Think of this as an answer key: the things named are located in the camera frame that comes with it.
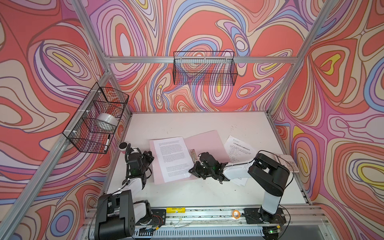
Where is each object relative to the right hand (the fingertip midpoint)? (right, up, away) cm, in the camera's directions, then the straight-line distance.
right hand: (189, 174), depth 87 cm
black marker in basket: (-40, +20, -16) cm, 47 cm away
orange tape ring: (+25, -17, -13) cm, 33 cm away
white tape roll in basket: (-40, +31, -16) cm, 52 cm away
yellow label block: (-6, -14, -13) cm, 20 cm away
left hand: (-22, +14, +2) cm, 26 cm away
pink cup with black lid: (-43, +15, +7) cm, 46 cm away
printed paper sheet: (-9, +9, +4) cm, 13 cm away
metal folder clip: (+3, +9, +9) cm, 13 cm away
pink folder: (+14, +17, +15) cm, 26 cm away
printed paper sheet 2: (+33, +12, +11) cm, 36 cm away
